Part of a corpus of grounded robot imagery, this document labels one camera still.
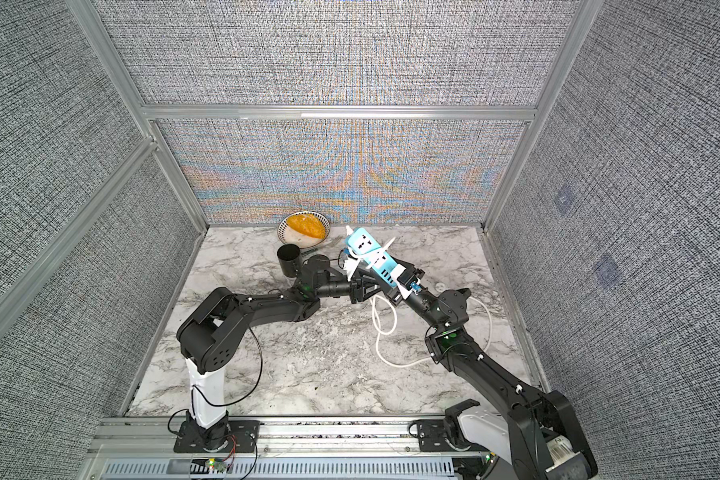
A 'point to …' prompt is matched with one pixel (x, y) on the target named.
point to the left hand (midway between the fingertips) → (389, 283)
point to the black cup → (290, 260)
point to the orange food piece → (308, 224)
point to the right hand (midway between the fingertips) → (384, 254)
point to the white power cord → (426, 361)
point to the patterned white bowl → (291, 236)
